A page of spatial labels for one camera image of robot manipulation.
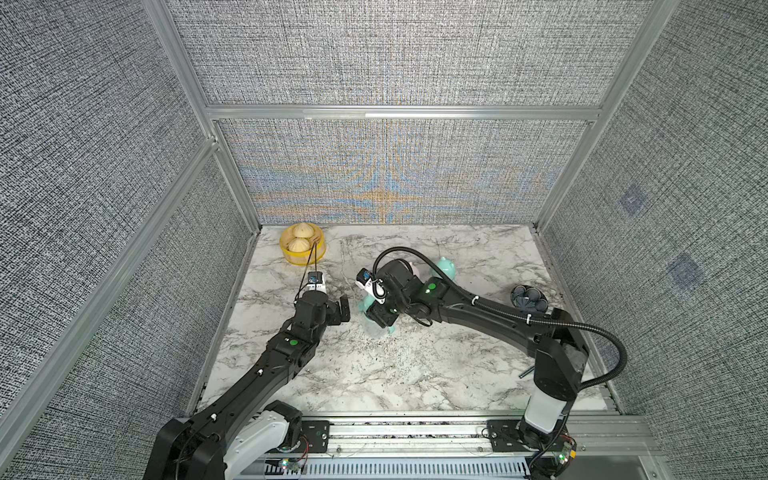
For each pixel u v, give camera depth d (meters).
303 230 1.09
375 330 0.91
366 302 0.77
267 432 0.58
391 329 0.72
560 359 0.43
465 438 0.75
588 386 0.49
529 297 0.96
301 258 1.07
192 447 0.39
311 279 0.70
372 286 0.70
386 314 0.71
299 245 1.08
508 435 0.73
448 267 0.86
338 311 0.75
